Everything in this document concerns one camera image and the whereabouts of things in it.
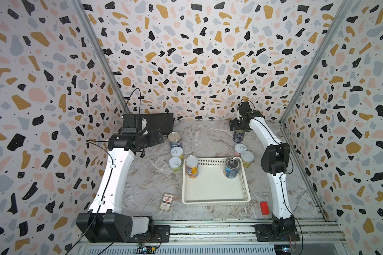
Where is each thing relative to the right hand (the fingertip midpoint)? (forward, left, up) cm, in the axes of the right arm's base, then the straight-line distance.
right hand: (238, 125), depth 104 cm
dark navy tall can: (-5, 0, -4) cm, 6 cm away
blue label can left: (-12, +40, 0) cm, 42 cm away
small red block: (-47, -10, -11) cm, 50 cm away
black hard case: (+13, +53, -9) cm, 55 cm away
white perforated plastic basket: (-36, +18, -13) cm, 42 cm away
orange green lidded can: (-21, -4, -5) cm, 22 cm away
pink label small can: (-14, 0, -7) cm, 15 cm away
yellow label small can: (-18, +38, -5) cm, 43 cm away
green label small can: (-26, +39, -5) cm, 47 cm away
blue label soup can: (-29, +6, -3) cm, 30 cm away
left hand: (-25, +45, +17) cm, 54 cm away
